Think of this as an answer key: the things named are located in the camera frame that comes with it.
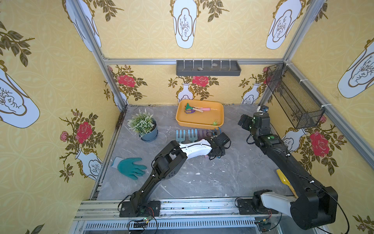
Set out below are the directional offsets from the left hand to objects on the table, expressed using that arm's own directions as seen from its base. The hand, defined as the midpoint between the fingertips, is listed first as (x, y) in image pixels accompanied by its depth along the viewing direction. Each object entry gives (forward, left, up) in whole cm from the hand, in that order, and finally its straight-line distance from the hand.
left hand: (223, 153), depth 94 cm
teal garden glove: (-7, +60, -1) cm, 61 cm away
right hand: (+9, -11, +24) cm, 28 cm away
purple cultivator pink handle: (+39, +10, 0) cm, 40 cm away
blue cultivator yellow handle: (+17, +2, +1) cm, 17 cm away
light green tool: (+24, +2, 0) cm, 24 cm away
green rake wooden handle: (+40, +22, +1) cm, 46 cm away
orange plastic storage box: (+35, +9, -2) cm, 36 cm away
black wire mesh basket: (+14, -43, +26) cm, 52 cm away
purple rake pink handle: (+17, +12, -2) cm, 21 cm away
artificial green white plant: (+12, +50, +18) cm, 54 cm away
